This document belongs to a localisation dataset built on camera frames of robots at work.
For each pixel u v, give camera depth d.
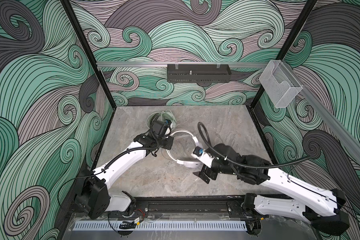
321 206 0.39
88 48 0.86
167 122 0.73
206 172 0.55
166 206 0.76
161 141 0.67
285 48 0.86
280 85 0.80
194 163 0.72
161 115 1.06
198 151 0.55
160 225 0.70
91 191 0.39
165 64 0.94
